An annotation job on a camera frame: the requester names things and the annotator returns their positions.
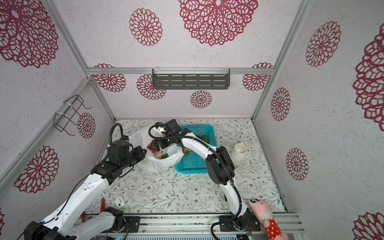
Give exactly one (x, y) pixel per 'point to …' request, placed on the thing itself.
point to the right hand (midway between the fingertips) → (155, 141)
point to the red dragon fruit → (152, 146)
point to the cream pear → (158, 156)
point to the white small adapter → (119, 202)
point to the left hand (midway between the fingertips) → (147, 152)
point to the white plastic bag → (150, 163)
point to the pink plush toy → (265, 213)
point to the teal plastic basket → (195, 162)
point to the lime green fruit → (164, 156)
